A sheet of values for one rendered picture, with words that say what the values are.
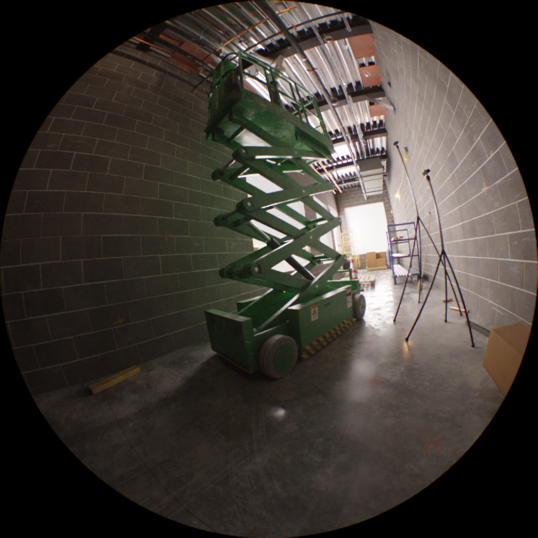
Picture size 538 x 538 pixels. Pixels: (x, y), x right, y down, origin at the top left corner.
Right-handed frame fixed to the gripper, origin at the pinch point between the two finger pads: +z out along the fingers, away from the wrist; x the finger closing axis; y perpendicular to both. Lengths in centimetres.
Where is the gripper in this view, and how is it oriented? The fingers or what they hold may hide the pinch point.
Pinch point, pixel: (238, 35)
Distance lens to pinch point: 364.3
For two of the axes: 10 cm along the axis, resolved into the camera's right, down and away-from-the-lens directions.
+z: -4.9, 3.3, -8.1
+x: 2.5, 9.4, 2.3
